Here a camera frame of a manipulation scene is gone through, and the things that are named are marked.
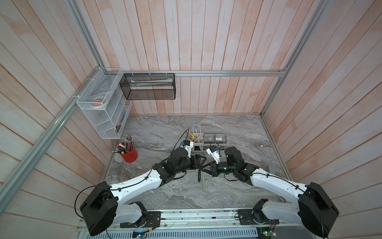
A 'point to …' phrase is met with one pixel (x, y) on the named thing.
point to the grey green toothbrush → (203, 180)
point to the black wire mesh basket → (148, 85)
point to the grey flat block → (272, 169)
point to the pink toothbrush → (200, 130)
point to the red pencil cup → (131, 156)
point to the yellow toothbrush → (191, 134)
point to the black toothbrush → (199, 175)
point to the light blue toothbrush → (196, 131)
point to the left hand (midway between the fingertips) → (203, 161)
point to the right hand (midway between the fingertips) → (201, 168)
